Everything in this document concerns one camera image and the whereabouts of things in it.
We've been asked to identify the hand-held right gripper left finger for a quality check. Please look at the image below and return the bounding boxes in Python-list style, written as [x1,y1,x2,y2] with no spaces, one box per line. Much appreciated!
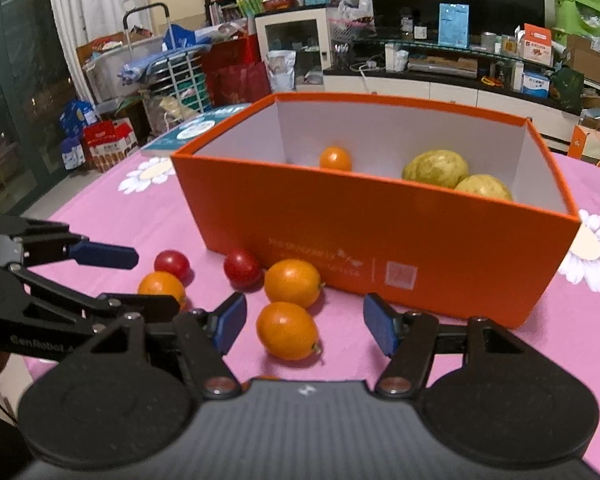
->
[75,292,247,401]

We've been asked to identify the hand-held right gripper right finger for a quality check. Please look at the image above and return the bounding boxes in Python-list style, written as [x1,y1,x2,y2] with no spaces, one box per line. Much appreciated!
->
[363,293,536,401]

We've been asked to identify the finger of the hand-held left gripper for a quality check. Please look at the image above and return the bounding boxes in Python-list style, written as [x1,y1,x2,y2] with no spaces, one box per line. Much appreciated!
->
[2,265,182,332]
[0,215,140,270]

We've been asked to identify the orange kumquat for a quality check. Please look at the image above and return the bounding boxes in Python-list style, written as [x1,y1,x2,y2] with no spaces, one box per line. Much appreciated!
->
[319,146,353,172]
[138,271,187,311]
[256,301,323,361]
[264,258,326,309]

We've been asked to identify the red cherry tomato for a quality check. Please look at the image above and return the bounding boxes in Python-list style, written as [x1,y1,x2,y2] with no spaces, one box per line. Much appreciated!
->
[154,250,191,282]
[223,249,262,290]

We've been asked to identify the orange cardboard box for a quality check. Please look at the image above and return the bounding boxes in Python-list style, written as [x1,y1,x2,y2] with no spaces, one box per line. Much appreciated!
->
[170,92,582,330]

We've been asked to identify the yellow passion fruit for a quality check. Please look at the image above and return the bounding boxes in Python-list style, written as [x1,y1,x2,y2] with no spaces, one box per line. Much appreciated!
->
[401,149,470,190]
[454,174,514,202]

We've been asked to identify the pink flower-print tablecloth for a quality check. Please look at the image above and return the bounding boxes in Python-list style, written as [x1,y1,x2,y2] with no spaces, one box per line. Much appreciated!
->
[17,150,600,480]

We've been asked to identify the red-white cartons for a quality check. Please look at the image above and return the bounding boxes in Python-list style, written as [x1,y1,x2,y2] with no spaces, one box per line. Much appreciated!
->
[82,117,141,173]

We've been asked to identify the blue cartons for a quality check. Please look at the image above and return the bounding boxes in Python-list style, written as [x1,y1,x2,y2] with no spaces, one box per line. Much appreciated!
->
[59,100,98,171]

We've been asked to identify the teal paperback book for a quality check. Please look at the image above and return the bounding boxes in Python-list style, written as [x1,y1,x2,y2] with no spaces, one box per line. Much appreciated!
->
[140,102,253,158]

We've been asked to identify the translucent storage bin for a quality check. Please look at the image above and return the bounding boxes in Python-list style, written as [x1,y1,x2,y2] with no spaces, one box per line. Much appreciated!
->
[82,35,166,106]

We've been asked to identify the dark glass sliding door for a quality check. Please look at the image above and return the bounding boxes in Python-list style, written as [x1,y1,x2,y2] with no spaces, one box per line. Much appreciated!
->
[0,0,78,216]

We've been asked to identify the metal shopping trolley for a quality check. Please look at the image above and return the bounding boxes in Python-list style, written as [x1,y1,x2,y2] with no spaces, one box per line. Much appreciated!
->
[122,2,216,116]

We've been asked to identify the red gift bag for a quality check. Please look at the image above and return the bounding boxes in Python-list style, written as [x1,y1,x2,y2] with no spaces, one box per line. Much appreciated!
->
[200,35,272,108]

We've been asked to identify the blue bag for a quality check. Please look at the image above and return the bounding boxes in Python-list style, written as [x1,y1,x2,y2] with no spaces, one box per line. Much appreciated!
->
[162,24,198,53]

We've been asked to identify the white television stand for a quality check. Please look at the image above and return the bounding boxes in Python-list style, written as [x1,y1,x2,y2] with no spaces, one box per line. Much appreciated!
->
[325,67,600,156]

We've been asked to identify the white curtain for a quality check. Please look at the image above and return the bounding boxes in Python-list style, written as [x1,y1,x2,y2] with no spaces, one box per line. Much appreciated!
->
[45,0,156,106]

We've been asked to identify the white patterned pouch bag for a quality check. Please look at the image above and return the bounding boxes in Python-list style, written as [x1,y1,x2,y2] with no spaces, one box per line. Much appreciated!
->
[266,50,297,93]

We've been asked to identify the large orange-white carton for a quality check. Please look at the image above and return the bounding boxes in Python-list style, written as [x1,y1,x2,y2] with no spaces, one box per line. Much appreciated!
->
[567,125,600,176]

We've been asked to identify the blue-white tissue box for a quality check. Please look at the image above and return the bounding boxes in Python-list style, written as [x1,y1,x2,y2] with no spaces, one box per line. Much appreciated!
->
[522,72,551,98]

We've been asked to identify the dark green bag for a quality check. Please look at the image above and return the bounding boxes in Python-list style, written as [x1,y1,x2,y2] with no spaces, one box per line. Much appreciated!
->
[547,67,586,113]

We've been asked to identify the white glass-door cabinet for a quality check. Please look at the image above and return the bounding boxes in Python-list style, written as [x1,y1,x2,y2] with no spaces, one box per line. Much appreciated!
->
[255,7,331,92]

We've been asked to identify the light blue card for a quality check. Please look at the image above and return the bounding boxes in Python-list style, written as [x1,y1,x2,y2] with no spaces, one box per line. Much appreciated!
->
[438,3,471,49]

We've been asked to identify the orange-white snack box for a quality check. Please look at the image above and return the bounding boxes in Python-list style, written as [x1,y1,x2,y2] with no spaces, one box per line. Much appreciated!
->
[520,23,553,67]

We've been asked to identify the brown cardboard box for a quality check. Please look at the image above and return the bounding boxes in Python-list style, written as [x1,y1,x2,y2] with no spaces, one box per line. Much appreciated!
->
[565,35,600,91]

